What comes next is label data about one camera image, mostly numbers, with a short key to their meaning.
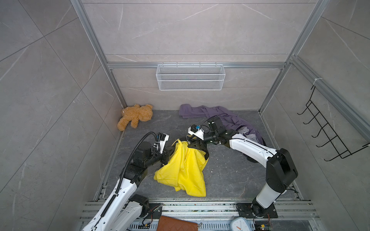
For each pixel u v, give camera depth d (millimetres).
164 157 647
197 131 686
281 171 453
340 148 615
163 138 627
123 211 570
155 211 727
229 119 1109
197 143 714
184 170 753
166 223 686
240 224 682
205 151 823
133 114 1060
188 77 1007
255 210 654
